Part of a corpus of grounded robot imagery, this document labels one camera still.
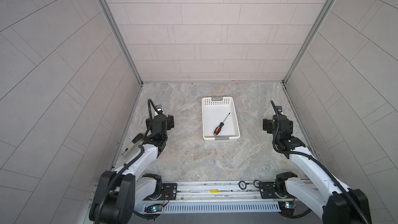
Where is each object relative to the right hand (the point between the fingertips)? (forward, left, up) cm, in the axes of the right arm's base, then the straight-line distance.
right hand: (273, 118), depth 84 cm
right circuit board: (-38, +4, -12) cm, 40 cm away
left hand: (+7, +61, +2) cm, 61 cm away
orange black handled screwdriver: (+1, +30, -8) cm, 31 cm away
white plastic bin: (+16, +31, -10) cm, 36 cm away
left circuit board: (-35, +62, -7) cm, 71 cm away
